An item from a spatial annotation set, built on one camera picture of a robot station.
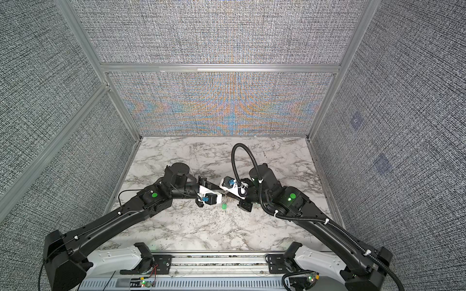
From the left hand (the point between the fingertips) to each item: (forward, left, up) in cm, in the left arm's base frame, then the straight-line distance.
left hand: (223, 186), depth 68 cm
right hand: (-1, -2, -1) cm, 3 cm away
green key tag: (+1, 0, -20) cm, 20 cm away
